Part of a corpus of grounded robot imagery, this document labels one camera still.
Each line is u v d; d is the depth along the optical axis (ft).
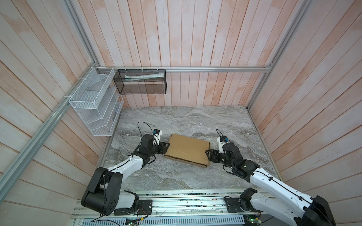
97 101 2.24
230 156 1.98
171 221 2.30
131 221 2.34
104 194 1.39
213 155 2.34
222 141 2.38
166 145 2.71
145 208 2.41
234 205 2.40
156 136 2.50
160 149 2.58
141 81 3.43
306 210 1.33
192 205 2.49
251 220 2.31
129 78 2.90
